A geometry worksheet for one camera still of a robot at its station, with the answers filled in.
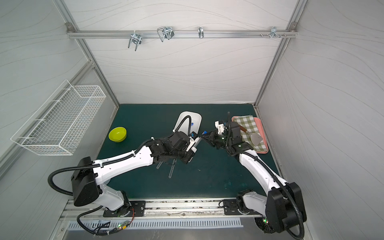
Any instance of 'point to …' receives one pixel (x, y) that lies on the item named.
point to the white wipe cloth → (194, 149)
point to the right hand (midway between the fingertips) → (200, 136)
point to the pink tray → (259, 126)
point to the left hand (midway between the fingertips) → (194, 154)
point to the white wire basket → (58, 125)
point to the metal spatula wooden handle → (255, 137)
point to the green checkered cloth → (249, 123)
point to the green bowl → (117, 134)
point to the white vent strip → (158, 224)
